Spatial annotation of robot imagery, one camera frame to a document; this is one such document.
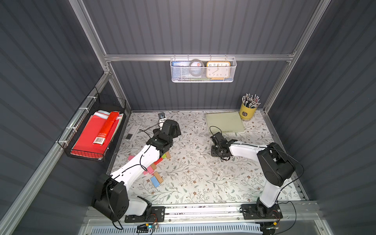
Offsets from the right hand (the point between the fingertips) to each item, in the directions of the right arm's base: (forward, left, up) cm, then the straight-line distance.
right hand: (214, 152), depth 95 cm
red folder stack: (-12, +65, +28) cm, 72 cm away
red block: (-7, +36, +1) cm, 37 cm away
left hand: (+4, +27, +21) cm, 35 cm away
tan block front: (-16, +35, 0) cm, 38 cm away
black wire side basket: (+13, +67, +34) cm, 76 cm away
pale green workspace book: (+29, -11, -3) cm, 32 cm away
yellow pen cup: (+28, -25, +15) cm, 41 cm away
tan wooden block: (-1, +31, -1) cm, 31 cm away
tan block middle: (-10, +38, 0) cm, 40 cm away
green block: (-3, +33, +1) cm, 33 cm away
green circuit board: (-41, +36, +1) cm, 55 cm away
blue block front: (-18, +37, 0) cm, 41 cm away
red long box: (-8, +58, +29) cm, 65 cm away
